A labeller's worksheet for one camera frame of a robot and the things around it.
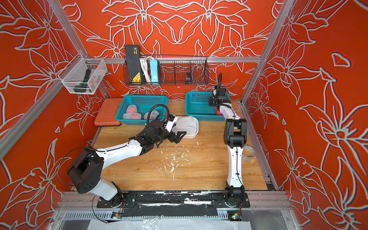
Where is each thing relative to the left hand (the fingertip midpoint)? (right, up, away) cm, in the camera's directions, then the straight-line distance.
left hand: (181, 127), depth 81 cm
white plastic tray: (+3, -4, -3) cm, 6 cm away
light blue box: (-18, +34, +9) cm, 39 cm away
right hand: (+22, +20, +26) cm, 39 cm away
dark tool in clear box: (-57, +23, -1) cm, 61 cm away
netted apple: (-20, +7, +16) cm, 27 cm away
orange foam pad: (-56, +6, +23) cm, 61 cm away
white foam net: (+3, +1, +13) cm, 13 cm away
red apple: (+27, +9, +24) cm, 37 cm away
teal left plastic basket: (-34, +11, +32) cm, 48 cm away
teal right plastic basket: (+13, +14, +36) cm, 41 cm away
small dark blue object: (+5, +33, +9) cm, 34 cm away
